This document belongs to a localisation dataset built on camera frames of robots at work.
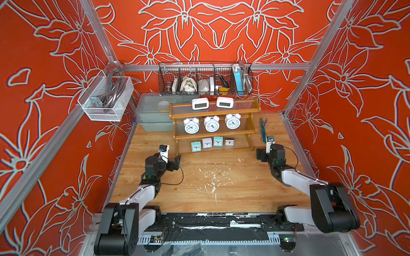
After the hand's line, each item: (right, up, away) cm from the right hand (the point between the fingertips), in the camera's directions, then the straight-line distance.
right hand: (264, 147), depth 91 cm
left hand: (-54, -3, -3) cm, 54 cm away
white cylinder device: (-25, +24, -11) cm, 36 cm away
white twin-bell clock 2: (-19, +15, -3) cm, 25 cm away
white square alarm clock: (-34, +2, +5) cm, 34 cm away
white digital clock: (-38, +24, -11) cm, 46 cm away
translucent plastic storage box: (-67, +22, +7) cm, 71 cm away
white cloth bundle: (-45, +36, -1) cm, 57 cm away
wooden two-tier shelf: (-9, +5, +16) cm, 19 cm away
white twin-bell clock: (-31, +13, -5) cm, 34 cm away
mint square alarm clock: (-40, 0, +4) cm, 41 cm away
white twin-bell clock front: (-42, +13, -5) cm, 45 cm away
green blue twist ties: (+6, +11, +19) cm, 23 cm away
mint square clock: (-27, +3, +7) cm, 28 cm away
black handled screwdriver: (-24, +41, +4) cm, 48 cm away
